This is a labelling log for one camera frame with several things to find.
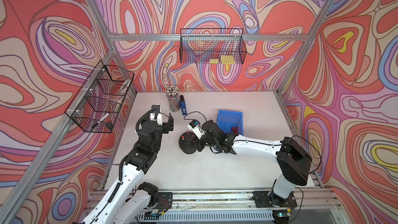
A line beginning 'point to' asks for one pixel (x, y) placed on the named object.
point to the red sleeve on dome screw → (187, 131)
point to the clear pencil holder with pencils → (172, 93)
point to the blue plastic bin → (230, 122)
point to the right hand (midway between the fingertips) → (190, 144)
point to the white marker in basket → (98, 122)
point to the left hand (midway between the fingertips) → (161, 113)
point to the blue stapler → (184, 110)
